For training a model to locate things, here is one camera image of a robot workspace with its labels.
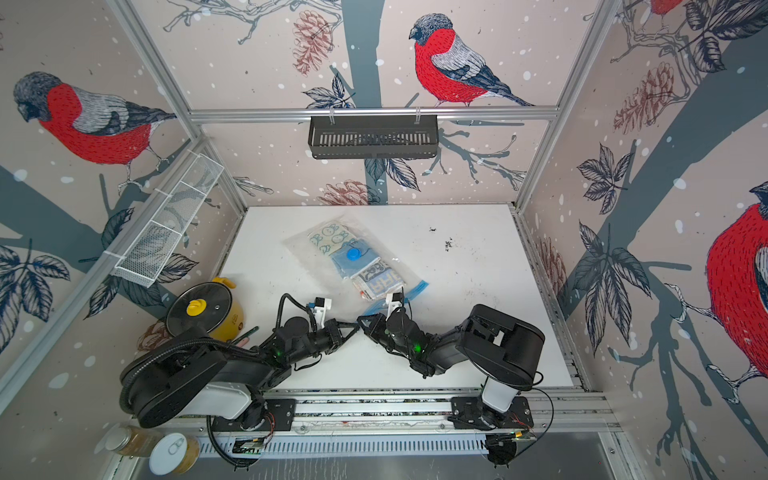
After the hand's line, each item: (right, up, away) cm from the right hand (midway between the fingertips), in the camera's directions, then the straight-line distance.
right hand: (356, 318), depth 83 cm
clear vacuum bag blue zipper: (-24, +20, +26) cm, 41 cm away
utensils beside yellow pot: (-34, -7, +3) cm, 35 cm away
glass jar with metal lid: (-46, -21, -19) cm, 54 cm away
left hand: (+2, -1, -3) cm, 4 cm away
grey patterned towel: (+5, +8, +13) cm, 16 cm away
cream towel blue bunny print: (-14, +22, +27) cm, 37 cm away
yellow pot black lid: (-40, +4, -3) cm, 40 cm away
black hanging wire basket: (+3, +59, +23) cm, 63 cm away
